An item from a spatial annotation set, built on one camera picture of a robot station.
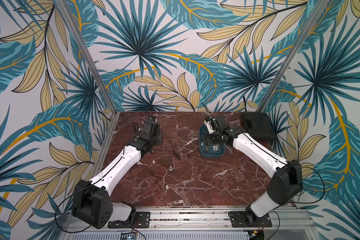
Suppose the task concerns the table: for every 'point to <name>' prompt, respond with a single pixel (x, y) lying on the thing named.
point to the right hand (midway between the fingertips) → (208, 136)
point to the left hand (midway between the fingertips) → (156, 136)
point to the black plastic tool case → (258, 125)
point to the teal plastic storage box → (215, 150)
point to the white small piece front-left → (167, 187)
